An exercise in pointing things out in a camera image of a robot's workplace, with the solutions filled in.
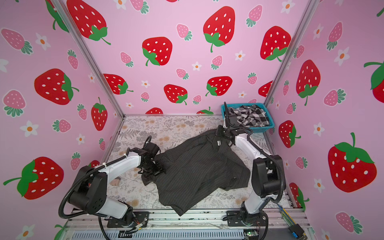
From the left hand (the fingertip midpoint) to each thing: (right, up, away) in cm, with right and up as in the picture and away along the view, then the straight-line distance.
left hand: (163, 174), depth 86 cm
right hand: (+33, +27, +6) cm, 43 cm away
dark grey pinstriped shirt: (+20, +3, -1) cm, 20 cm away
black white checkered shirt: (+58, +37, +20) cm, 72 cm away
